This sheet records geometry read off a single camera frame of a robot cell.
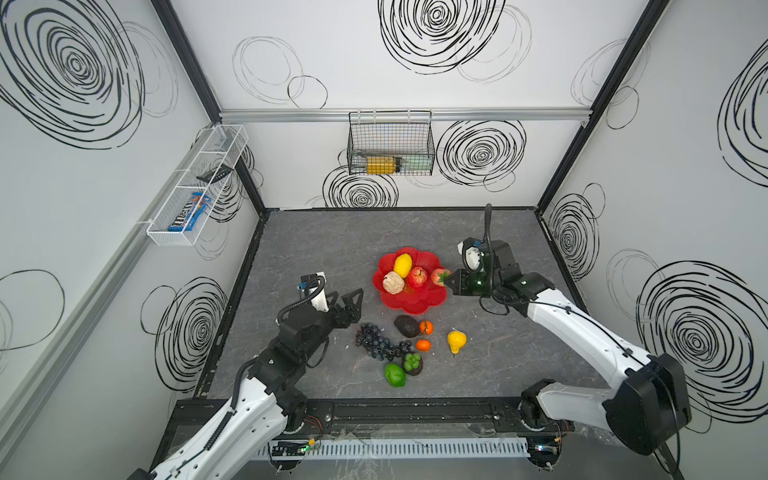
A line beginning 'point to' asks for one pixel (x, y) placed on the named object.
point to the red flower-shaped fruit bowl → (414, 300)
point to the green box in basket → (416, 163)
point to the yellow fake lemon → (403, 265)
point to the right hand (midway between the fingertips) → (444, 279)
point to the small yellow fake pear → (456, 340)
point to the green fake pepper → (395, 375)
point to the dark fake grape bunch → (378, 347)
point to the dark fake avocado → (407, 325)
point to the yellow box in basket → (380, 165)
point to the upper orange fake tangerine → (426, 327)
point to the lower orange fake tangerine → (423, 345)
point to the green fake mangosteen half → (412, 364)
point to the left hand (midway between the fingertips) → (353, 293)
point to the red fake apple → (417, 276)
